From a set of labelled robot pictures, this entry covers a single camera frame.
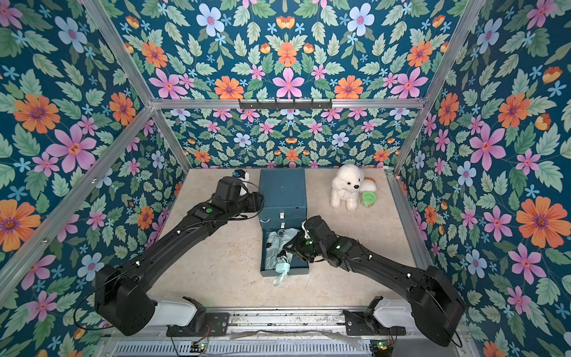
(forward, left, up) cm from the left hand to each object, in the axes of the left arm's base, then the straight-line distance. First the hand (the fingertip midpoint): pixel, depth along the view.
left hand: (260, 195), depth 81 cm
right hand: (-18, -8, -8) cm, 21 cm away
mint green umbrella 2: (-22, -8, -6) cm, 24 cm away
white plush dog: (+8, -35, -8) cm, 37 cm away
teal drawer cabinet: (-1, -8, -3) cm, 8 cm away
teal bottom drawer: (-24, -12, -8) cm, 28 cm away
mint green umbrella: (-9, -3, -17) cm, 20 cm away
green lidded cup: (+8, -47, -18) cm, 51 cm away
